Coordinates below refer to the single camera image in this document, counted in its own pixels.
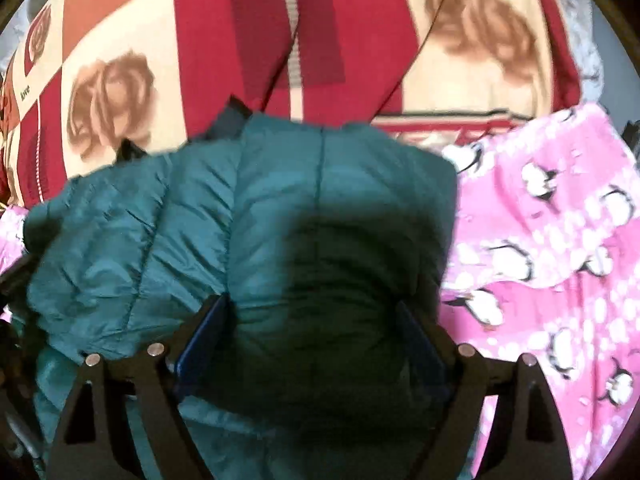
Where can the green quilted puffer jacket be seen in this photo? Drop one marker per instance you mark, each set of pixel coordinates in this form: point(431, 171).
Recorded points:
point(300, 210)

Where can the black charger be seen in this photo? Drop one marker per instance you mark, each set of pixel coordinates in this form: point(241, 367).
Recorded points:
point(632, 135)

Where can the grey bedsheet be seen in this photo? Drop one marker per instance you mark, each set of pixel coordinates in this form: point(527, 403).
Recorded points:
point(12, 35)

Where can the white floral sheet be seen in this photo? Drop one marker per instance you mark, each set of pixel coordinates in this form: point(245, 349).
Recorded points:
point(587, 45)

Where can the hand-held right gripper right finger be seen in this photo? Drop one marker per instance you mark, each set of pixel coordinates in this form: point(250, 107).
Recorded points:
point(420, 345)

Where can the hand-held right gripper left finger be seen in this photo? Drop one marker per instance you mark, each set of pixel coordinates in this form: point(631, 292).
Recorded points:
point(200, 340)

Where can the red cream rose quilt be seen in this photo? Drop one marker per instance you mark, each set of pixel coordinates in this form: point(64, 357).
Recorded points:
point(225, 60)

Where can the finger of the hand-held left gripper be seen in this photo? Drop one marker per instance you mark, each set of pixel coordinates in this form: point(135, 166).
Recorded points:
point(17, 275)

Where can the pink penguin blanket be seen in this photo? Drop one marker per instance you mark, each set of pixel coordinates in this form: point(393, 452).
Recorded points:
point(540, 240)

